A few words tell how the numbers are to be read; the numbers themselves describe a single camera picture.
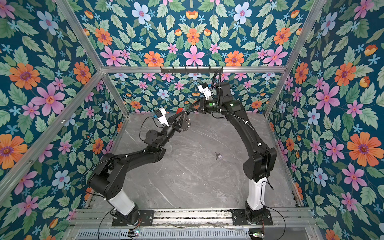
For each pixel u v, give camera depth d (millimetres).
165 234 766
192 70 928
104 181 468
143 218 733
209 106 664
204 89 690
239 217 730
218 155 959
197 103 703
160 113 664
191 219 750
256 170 492
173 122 681
